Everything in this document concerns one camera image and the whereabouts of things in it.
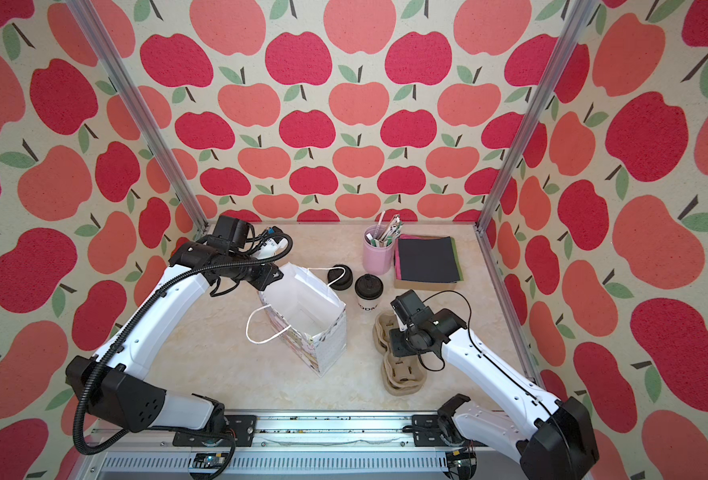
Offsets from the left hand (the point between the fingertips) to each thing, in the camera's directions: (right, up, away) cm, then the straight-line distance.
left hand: (284, 275), depth 77 cm
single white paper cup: (+23, -11, +16) cm, 30 cm away
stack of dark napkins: (+45, +4, +29) cm, 54 cm away
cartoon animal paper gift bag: (+5, -13, +12) cm, 19 cm away
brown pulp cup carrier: (+31, -27, 0) cm, 41 cm away
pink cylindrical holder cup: (+26, +3, +25) cm, 36 cm away
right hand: (+32, -19, +2) cm, 37 cm away
